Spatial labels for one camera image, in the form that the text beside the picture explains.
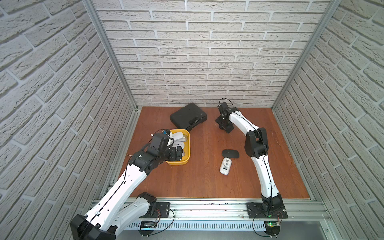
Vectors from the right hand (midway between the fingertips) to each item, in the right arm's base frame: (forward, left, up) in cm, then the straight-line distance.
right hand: (223, 124), depth 108 cm
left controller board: (-59, +48, -3) cm, 76 cm away
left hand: (-27, +31, +17) cm, 45 cm away
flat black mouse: (-24, -1, 0) cm, 24 cm away
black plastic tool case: (+6, +25, +4) cm, 26 cm away
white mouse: (-16, +32, +2) cm, 36 cm away
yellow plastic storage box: (-29, +28, +4) cm, 41 cm away
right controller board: (-63, -13, -2) cm, 64 cm away
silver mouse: (-11, +32, +3) cm, 34 cm away
